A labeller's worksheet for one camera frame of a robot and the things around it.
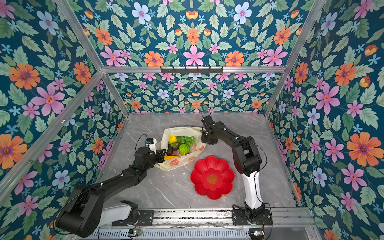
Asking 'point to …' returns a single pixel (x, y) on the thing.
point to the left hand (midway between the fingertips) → (167, 146)
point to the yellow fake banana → (167, 157)
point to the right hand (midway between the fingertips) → (205, 139)
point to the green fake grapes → (188, 140)
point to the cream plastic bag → (174, 163)
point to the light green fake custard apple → (184, 149)
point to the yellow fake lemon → (172, 139)
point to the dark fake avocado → (169, 151)
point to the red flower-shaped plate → (212, 177)
